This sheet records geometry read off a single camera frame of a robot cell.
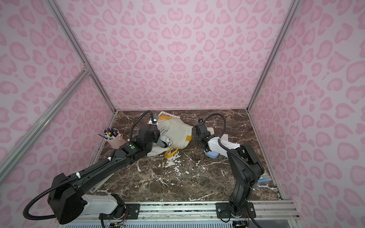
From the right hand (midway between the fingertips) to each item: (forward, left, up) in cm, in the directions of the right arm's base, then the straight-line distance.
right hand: (201, 133), depth 97 cm
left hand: (-7, +28, +18) cm, 34 cm away
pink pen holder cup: (-7, +56, +7) cm, 57 cm away
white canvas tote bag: (+4, +17, -2) cm, 17 cm away
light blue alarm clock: (-14, -7, -3) cm, 16 cm away
